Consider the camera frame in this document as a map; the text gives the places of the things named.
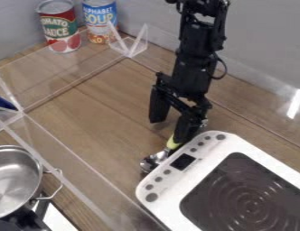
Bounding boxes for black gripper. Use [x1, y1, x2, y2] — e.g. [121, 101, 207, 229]
[149, 53, 218, 143]

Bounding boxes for green handled metal spoon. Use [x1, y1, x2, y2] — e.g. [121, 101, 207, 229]
[141, 136, 181, 173]

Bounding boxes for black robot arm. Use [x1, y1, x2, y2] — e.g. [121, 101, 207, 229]
[149, 0, 230, 143]

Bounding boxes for white and black stove top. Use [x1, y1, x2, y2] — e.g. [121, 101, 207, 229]
[135, 131, 300, 231]

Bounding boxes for alphabet soup can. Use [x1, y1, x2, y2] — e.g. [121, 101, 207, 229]
[82, 0, 118, 44]

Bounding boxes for clear acrylic divider strip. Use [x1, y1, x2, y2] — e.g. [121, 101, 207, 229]
[0, 79, 127, 231]

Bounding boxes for tomato sauce can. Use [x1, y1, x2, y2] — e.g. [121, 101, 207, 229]
[36, 0, 82, 53]

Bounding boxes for blue object at left edge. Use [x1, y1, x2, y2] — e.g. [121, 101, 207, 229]
[0, 97, 18, 111]

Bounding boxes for stainless steel pot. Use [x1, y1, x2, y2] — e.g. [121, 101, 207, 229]
[0, 145, 63, 218]

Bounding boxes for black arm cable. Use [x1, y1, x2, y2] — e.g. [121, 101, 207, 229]
[211, 55, 229, 80]

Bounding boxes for clear acrylic corner bracket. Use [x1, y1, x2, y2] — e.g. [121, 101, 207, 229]
[107, 23, 147, 59]

